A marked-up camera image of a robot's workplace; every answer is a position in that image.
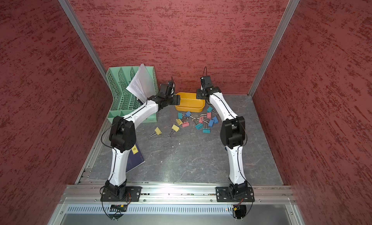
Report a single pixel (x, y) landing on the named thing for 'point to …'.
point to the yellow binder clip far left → (157, 131)
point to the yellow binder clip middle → (175, 128)
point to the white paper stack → (142, 84)
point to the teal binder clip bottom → (206, 130)
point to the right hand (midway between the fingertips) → (201, 95)
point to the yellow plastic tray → (189, 103)
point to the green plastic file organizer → (120, 101)
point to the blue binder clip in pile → (188, 114)
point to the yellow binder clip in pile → (178, 121)
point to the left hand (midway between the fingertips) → (174, 99)
